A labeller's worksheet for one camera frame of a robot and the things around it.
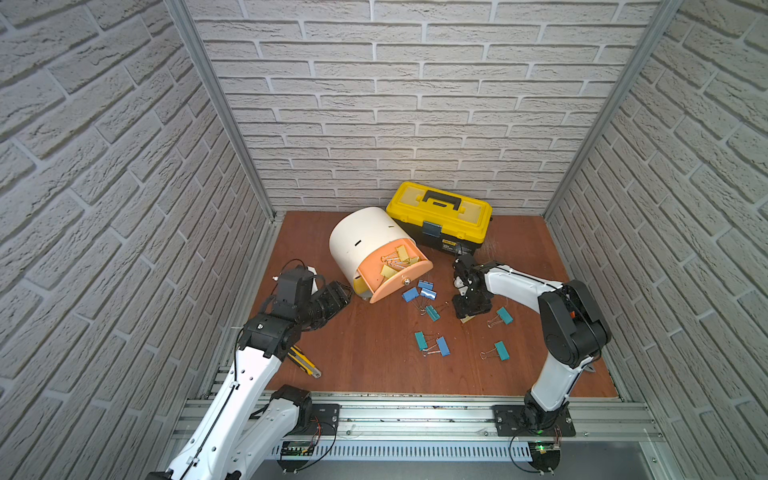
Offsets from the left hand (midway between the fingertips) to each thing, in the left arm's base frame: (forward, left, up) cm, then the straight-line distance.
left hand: (351, 290), depth 73 cm
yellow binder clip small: (+15, -13, -3) cm, 20 cm away
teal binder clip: (+4, -24, -21) cm, 32 cm away
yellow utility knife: (-11, +14, -21) cm, 27 cm away
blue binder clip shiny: (+10, -23, -20) cm, 32 cm away
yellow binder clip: (+8, -9, -3) cm, 12 cm away
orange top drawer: (+2, -6, -1) cm, 7 cm away
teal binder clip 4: (-8, -42, -21) cm, 48 cm away
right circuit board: (-33, -48, -21) cm, 62 cm away
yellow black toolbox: (+30, -27, -5) cm, 40 cm away
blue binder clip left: (+11, -17, -21) cm, 29 cm away
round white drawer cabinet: (+21, -1, -2) cm, 21 cm away
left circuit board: (-31, +14, -25) cm, 42 cm away
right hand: (+5, -36, -21) cm, 42 cm away
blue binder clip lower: (-7, -26, -20) cm, 34 cm away
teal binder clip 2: (+3, -46, -20) cm, 50 cm away
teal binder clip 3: (-6, -20, -20) cm, 29 cm away
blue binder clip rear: (+15, -22, -21) cm, 34 cm away
